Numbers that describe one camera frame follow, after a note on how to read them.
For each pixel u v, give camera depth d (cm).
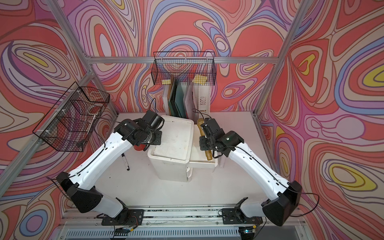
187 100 89
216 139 53
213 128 54
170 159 66
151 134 58
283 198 38
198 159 77
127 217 71
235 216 68
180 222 73
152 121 55
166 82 82
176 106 88
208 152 71
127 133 47
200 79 91
